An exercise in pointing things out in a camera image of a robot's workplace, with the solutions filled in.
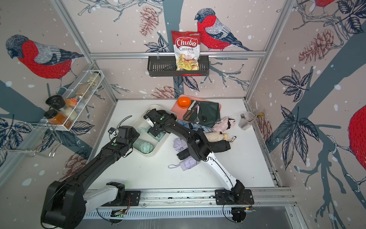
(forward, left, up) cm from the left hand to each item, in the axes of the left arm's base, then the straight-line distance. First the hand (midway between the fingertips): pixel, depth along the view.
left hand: (134, 132), depth 87 cm
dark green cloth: (+24, -46, -10) cm, 53 cm away
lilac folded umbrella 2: (-16, -34, -9) cm, 38 cm away
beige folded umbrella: (+1, -53, -6) cm, 53 cm away
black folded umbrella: (-4, -55, -9) cm, 56 cm away
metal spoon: (+18, -40, -11) cm, 46 cm away
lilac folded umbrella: (-5, -29, -6) cm, 30 cm away
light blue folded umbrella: (+9, -38, -7) cm, 40 cm away
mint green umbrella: (+8, -3, -10) cm, 13 cm away
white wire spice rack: (+10, +26, +23) cm, 36 cm away
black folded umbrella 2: (-11, -31, -7) cm, 34 cm away
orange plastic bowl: (+33, -30, -8) cm, 46 cm away
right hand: (+8, -10, -8) cm, 15 cm away
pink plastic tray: (+25, -27, -11) cm, 39 cm away
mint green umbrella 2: (-7, -7, -5) cm, 11 cm away
